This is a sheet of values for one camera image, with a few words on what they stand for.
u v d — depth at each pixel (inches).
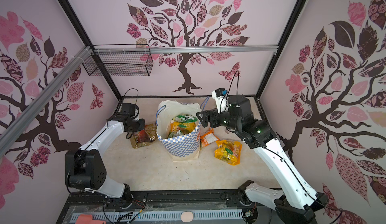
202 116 21.6
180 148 28.6
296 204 14.2
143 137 34.1
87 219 27.5
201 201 29.0
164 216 27.4
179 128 37.4
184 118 34.9
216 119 21.3
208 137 35.4
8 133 19.6
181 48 36.8
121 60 37.3
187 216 27.1
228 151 32.1
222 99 21.1
